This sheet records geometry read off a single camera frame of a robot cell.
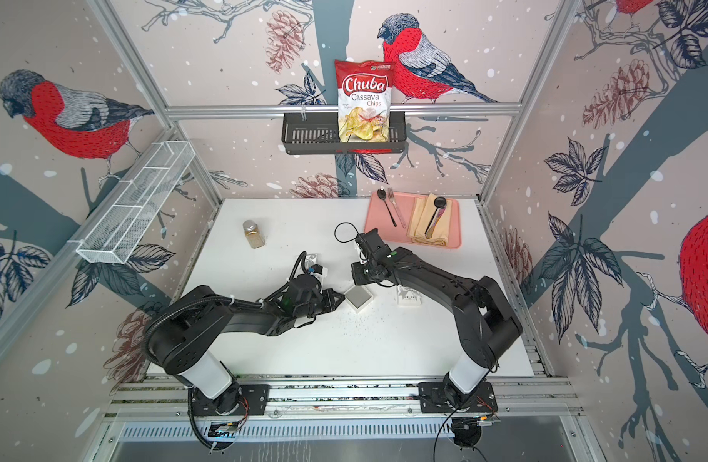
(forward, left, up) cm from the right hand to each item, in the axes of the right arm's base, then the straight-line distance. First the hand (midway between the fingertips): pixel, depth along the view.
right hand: (356, 273), depth 89 cm
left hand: (-5, +2, -4) cm, 7 cm away
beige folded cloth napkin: (+35, -25, -8) cm, 44 cm away
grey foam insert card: (-5, -1, -6) cm, 8 cm away
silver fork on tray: (+43, -13, -8) cm, 45 cm away
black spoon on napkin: (+39, -33, -7) cm, 52 cm away
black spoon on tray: (+44, -9, -7) cm, 45 cm away
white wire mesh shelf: (-3, +61, +23) cm, 65 cm away
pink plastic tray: (+34, -13, -8) cm, 37 cm away
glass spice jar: (+15, +38, -1) cm, 41 cm away
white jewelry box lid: (-4, -17, -7) cm, 19 cm away
